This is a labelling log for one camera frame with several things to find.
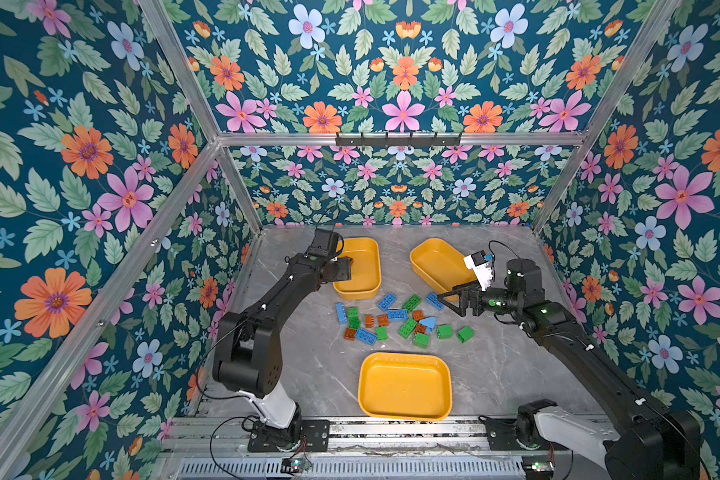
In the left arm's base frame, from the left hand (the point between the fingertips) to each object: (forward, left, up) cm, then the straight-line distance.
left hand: (343, 261), depth 89 cm
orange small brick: (-17, 0, -15) cm, 23 cm away
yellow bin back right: (+6, -33, -12) cm, 35 cm away
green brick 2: (-21, -22, -14) cm, 34 cm away
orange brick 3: (-12, -22, -14) cm, 29 cm away
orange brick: (-13, -7, -15) cm, 21 cm away
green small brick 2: (-17, -11, -16) cm, 25 cm away
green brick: (-15, -2, -14) cm, 20 cm away
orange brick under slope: (-17, -23, -14) cm, 32 cm away
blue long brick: (-6, -13, -15) cm, 21 cm away
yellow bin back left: (+2, -6, -15) cm, 16 cm away
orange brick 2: (-13, -11, -15) cm, 23 cm away
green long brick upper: (-7, -21, -15) cm, 27 cm away
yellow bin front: (-33, -15, -16) cm, 39 cm away
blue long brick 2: (-12, -16, -14) cm, 24 cm away
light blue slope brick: (-15, -25, -13) cm, 33 cm away
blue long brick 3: (-18, -6, -16) cm, 24 cm away
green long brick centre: (-17, -18, -14) cm, 29 cm away
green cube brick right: (-18, -30, -14) cm, 38 cm away
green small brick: (-11, -2, -14) cm, 18 cm away
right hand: (-17, -28, +7) cm, 33 cm away
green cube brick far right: (-19, -36, -15) cm, 44 cm away
